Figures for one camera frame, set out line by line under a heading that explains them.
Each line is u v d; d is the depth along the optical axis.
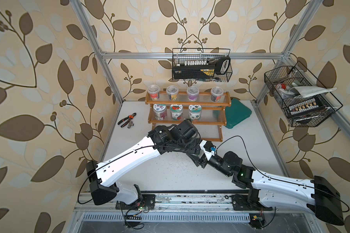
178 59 0.92
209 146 0.55
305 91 0.64
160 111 0.84
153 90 0.79
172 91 0.79
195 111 0.84
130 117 1.10
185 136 0.49
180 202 0.75
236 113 1.07
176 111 0.85
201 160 0.61
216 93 0.78
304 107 0.68
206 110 1.11
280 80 0.84
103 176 0.39
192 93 0.78
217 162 0.60
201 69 0.82
